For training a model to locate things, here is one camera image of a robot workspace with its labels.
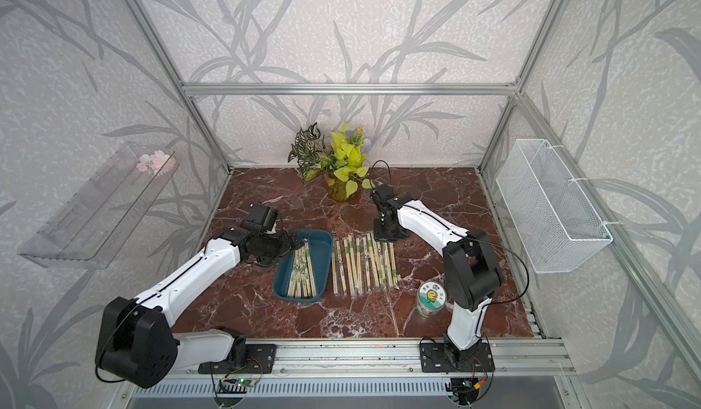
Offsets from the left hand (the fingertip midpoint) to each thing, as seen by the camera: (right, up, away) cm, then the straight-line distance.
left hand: (295, 249), depth 84 cm
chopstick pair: (+31, -6, +7) cm, 33 cm away
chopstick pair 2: (+26, -9, +5) cm, 28 cm away
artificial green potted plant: (+13, +30, +8) cm, 33 cm away
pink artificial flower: (-36, +26, -8) cm, 45 cm away
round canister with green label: (+41, -12, -7) cm, 43 cm away
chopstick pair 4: (+18, -7, +7) cm, 20 cm away
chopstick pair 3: (+20, -8, +7) cm, 22 cm away
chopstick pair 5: (+14, -10, +5) cm, 18 cm away
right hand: (+28, +3, +7) cm, 29 cm away
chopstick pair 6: (+12, -12, +4) cm, 17 cm away
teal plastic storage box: (+5, -2, +16) cm, 17 cm away
